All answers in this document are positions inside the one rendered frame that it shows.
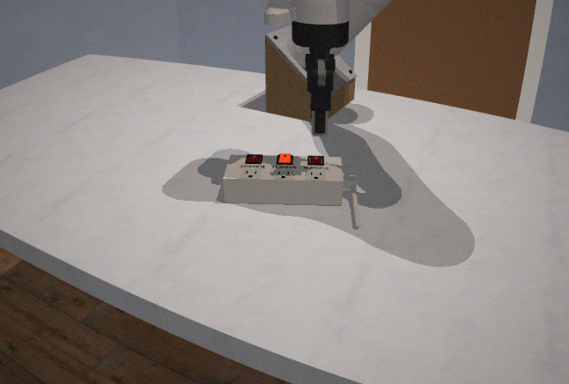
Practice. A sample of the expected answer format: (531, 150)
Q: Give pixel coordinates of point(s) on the grey power strip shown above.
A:
(288, 179)

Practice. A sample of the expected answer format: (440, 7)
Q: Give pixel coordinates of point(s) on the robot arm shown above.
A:
(322, 12)

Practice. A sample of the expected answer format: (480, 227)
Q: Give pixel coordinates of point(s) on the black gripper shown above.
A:
(320, 39)

